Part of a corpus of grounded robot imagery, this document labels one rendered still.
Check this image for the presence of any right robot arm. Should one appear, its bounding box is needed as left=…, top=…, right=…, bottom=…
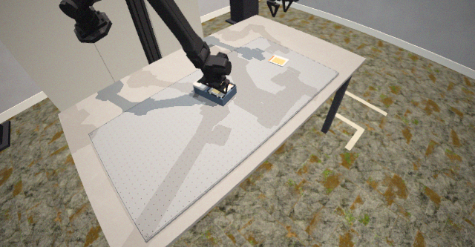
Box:
left=59, top=0, right=232, bottom=80

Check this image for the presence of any white cassette with yellow panel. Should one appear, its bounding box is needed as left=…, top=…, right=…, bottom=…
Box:
left=209, top=84, right=234, bottom=98
left=268, top=55, right=289, bottom=67

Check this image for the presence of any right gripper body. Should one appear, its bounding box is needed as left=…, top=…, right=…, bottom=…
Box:
left=200, top=73, right=227, bottom=91

